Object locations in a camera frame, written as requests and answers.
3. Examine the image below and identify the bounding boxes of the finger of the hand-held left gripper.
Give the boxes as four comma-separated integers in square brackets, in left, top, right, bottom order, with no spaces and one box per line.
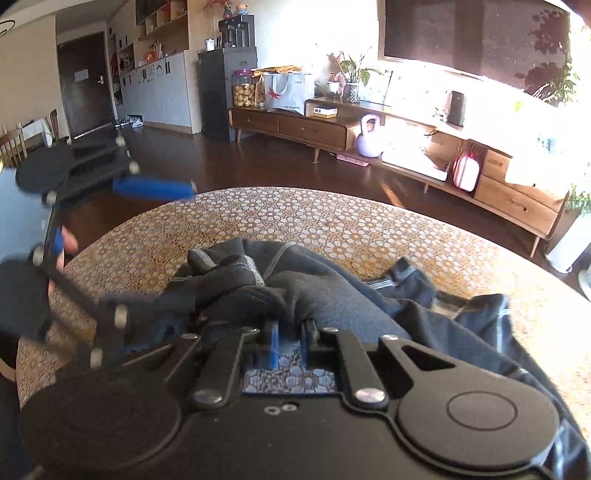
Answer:
[44,134,198,206]
[30,247,130,370]

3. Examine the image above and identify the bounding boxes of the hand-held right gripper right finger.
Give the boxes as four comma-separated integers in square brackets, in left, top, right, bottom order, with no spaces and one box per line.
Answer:
[300,320,458,411]

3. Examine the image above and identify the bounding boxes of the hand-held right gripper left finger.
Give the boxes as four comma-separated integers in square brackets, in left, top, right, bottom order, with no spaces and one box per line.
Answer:
[164,320,280,410]

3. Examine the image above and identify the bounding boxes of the black pants with grey stitching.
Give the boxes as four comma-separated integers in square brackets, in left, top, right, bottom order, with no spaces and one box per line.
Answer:
[99,237,591,480]

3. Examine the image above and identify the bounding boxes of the wooden dining chair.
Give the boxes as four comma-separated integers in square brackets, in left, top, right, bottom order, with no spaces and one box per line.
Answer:
[47,109,71,147]
[0,127,27,170]

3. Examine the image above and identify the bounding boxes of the dining table with white cloth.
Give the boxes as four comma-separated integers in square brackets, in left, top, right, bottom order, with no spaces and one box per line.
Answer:
[21,117,52,149]

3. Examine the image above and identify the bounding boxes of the dark water dispenser cabinet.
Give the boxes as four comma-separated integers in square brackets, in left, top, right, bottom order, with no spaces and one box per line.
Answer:
[198,47,258,144]

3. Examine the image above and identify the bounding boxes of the dark wooden door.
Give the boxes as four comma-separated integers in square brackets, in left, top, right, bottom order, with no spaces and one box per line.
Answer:
[57,31,117,140]

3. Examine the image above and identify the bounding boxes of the round table, lace cloth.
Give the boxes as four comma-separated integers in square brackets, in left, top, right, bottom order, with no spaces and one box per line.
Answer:
[16,187,591,416]

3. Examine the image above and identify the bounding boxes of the snack jar with purple lid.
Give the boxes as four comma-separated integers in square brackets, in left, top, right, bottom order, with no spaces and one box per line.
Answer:
[232,68,258,108]

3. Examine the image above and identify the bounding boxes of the white shopping bag red print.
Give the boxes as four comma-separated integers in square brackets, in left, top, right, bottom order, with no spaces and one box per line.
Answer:
[262,71,315,117]

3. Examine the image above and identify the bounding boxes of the wooden TV stand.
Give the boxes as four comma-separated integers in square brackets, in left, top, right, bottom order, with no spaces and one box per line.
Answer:
[228,95,572,258]

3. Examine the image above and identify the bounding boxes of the black coffee maker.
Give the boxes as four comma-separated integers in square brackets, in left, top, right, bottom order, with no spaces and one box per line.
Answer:
[217,15,256,49]

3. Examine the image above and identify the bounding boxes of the flowering plant in white pot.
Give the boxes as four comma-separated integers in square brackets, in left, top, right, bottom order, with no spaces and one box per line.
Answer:
[323,51,346,101]

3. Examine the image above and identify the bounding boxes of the purple kettlebell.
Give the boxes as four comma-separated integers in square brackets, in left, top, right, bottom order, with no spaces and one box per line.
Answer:
[356,114,386,158]

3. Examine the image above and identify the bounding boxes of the plant in patterned pot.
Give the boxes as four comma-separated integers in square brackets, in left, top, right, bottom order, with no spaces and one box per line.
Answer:
[342,46,385,104]

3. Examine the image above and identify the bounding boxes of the pink bag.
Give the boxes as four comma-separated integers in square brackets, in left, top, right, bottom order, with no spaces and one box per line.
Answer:
[452,144,482,193]

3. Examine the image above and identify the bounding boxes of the tall white planter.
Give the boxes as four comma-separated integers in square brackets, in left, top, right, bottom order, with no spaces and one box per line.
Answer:
[545,203,591,274]

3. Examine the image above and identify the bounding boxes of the black speaker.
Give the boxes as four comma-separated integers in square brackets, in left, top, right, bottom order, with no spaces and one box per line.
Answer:
[445,90,467,128]

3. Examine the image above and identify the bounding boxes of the large leafy plant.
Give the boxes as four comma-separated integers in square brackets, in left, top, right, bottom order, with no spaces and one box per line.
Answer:
[515,4,591,217]

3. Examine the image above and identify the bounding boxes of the grey white cabinet wall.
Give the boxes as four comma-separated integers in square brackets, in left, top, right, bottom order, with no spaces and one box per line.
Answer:
[113,51,193,136]

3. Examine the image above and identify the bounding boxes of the wooden wall shelves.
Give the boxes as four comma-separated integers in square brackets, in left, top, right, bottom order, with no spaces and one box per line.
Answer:
[108,0,191,70]

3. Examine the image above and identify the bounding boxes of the picture frame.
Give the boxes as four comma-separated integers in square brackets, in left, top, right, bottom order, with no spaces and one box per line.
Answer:
[360,69,394,105]

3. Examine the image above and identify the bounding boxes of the wall television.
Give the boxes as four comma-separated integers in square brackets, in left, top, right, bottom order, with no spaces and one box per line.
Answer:
[379,0,574,94]

